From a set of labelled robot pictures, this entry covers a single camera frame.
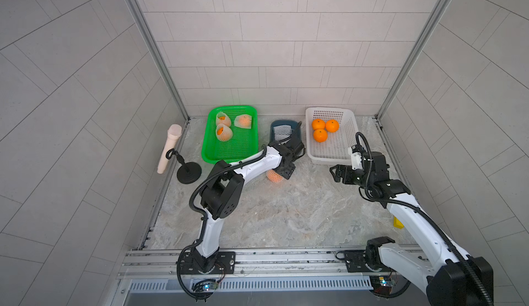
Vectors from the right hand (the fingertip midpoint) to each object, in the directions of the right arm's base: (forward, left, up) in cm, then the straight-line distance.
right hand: (337, 168), depth 82 cm
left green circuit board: (-35, +49, -8) cm, 61 cm away
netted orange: (+30, -6, -6) cm, 31 cm away
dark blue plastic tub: (+37, +13, -10) cm, 40 cm away
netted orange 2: (+23, +1, -6) cm, 24 cm away
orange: (+31, 0, -7) cm, 32 cm away
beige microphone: (+9, +61, +18) cm, 64 cm away
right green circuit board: (-37, -8, -14) cm, 40 cm away
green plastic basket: (+25, +40, -10) cm, 48 cm away
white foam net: (+28, +20, -6) cm, 35 cm away
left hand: (+7, +21, -8) cm, 23 cm away
